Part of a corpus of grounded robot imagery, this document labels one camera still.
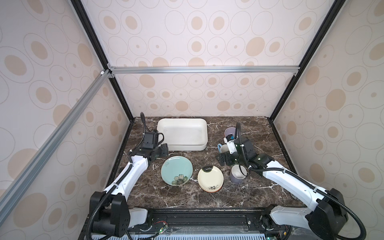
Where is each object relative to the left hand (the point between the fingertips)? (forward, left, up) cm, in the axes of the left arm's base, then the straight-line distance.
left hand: (166, 146), depth 85 cm
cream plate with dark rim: (-14, -25, -13) cm, 32 cm away
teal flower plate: (-9, -5, -14) cm, 17 cm away
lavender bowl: (+21, -41, -12) cm, 48 cm away
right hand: (-5, -32, 0) cm, 32 cm away
